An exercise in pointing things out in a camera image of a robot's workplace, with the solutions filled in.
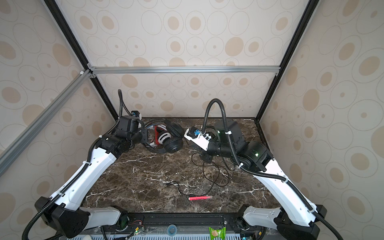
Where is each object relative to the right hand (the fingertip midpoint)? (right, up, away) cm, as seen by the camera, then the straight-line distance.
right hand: (192, 144), depth 59 cm
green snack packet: (+12, -43, +10) cm, 45 cm away
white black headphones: (-20, +2, +40) cm, 44 cm away
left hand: (-22, +6, +16) cm, 28 cm away
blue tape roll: (-10, -43, +13) cm, 46 cm away
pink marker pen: (+3, -32, +23) cm, 39 cm away
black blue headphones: (-9, -1, +11) cm, 15 cm away
